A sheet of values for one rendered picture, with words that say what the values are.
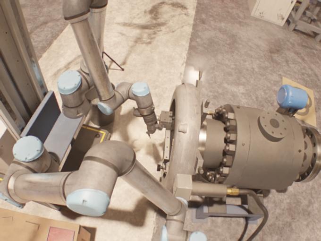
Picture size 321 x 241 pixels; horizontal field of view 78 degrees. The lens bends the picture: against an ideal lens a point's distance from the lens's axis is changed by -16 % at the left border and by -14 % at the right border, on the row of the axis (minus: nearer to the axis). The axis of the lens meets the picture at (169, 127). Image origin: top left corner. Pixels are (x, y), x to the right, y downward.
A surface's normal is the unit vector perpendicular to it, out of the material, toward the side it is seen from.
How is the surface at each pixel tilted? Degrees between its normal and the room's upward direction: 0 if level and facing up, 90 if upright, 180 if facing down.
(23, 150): 5
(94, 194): 25
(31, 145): 5
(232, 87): 0
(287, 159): 40
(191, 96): 8
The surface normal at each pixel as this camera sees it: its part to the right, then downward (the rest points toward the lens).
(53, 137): 0.15, -0.55
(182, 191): 0.00, 0.55
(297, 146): 0.11, -0.18
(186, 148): 0.07, 0.06
